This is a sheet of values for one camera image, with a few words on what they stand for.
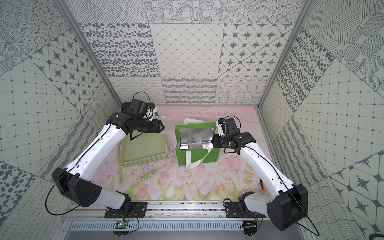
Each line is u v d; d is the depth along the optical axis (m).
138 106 0.58
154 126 0.68
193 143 0.96
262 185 0.82
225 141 0.66
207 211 0.75
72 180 0.39
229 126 0.60
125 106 1.22
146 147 0.97
